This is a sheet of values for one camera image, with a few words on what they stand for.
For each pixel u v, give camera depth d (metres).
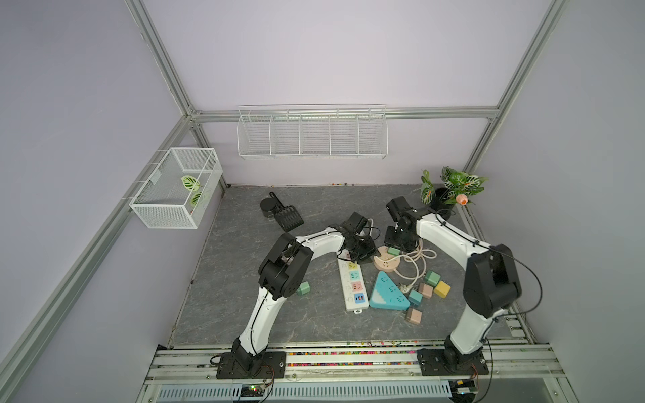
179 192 0.81
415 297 0.85
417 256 0.94
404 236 0.77
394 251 0.88
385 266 0.92
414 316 0.81
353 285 0.87
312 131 1.02
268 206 1.09
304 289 0.86
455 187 0.87
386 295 0.85
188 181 0.79
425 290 0.86
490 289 0.48
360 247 0.85
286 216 1.06
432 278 0.89
